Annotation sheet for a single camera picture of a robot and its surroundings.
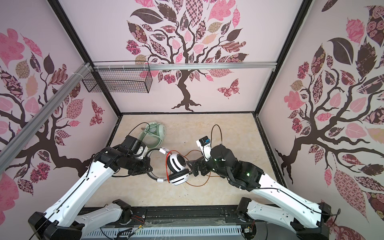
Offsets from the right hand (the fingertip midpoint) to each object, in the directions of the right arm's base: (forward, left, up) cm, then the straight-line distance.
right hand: (194, 156), depth 65 cm
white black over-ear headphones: (-4, +8, 0) cm, 9 cm away
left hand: (-3, +22, -10) cm, 24 cm away
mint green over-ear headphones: (+28, +29, -22) cm, 46 cm away
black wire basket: (+76, +61, -10) cm, 98 cm away
